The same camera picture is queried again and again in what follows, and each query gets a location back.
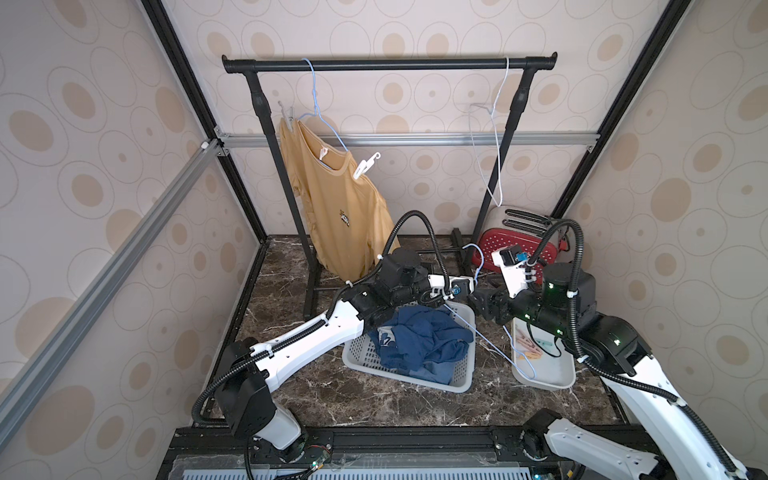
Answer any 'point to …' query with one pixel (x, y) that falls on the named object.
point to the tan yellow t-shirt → (351, 220)
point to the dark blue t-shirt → (418, 337)
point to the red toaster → (533, 239)
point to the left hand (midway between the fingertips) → (461, 269)
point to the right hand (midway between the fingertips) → (489, 282)
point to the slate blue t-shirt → (435, 372)
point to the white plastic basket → (365, 353)
